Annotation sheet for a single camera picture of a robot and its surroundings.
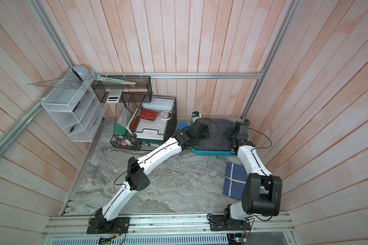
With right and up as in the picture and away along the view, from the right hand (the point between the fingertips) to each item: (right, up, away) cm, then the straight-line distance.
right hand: (229, 130), depth 90 cm
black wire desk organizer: (-51, +2, -2) cm, 51 cm away
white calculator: (-73, +23, +8) cm, 77 cm away
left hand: (-15, 0, -5) cm, 16 cm away
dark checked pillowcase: (-9, -7, -4) cm, 11 cm away
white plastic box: (-43, +17, +6) cm, 47 cm away
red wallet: (-50, +9, +1) cm, 50 cm away
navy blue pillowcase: (+3, -29, -1) cm, 29 cm away
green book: (-71, +1, +13) cm, 72 cm away
